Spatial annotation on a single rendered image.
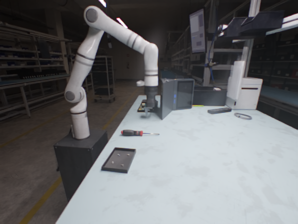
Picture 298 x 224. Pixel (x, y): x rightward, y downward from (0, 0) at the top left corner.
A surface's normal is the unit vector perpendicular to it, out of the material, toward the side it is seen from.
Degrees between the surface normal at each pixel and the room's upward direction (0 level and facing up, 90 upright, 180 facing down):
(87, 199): 0
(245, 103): 90
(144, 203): 0
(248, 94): 90
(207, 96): 90
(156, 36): 90
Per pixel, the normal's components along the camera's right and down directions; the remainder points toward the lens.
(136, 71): -0.07, 0.32
